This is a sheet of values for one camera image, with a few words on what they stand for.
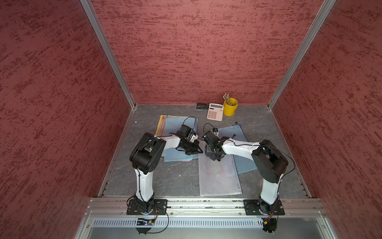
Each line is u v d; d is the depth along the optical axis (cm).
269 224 74
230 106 110
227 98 105
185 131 82
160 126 106
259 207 66
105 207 76
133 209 72
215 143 72
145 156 52
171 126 106
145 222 72
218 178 83
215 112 114
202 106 118
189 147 85
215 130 86
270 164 49
